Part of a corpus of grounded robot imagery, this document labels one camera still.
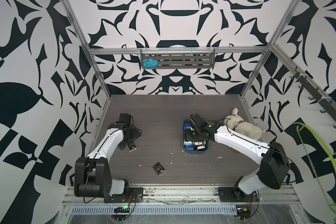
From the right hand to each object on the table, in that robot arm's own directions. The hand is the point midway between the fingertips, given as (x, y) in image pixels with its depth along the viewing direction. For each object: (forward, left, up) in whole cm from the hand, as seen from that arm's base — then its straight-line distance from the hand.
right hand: (185, 134), depth 84 cm
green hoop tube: (-12, -54, +20) cm, 58 cm away
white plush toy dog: (+12, -34, -5) cm, 37 cm away
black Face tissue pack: (-3, +33, -10) cm, 35 cm away
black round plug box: (-37, -28, -15) cm, 49 cm away
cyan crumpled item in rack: (+40, +21, +23) cm, 51 cm away
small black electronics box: (-35, +32, -14) cm, 49 cm away
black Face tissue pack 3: (-3, -9, -6) cm, 11 cm away
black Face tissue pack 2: (-16, +16, -10) cm, 25 cm away
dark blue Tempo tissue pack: (-4, -3, -9) cm, 11 cm away
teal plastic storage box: (-2, -1, -6) cm, 6 cm away
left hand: (+1, +33, -4) cm, 34 cm away
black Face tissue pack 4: (-6, -10, -6) cm, 13 cm away
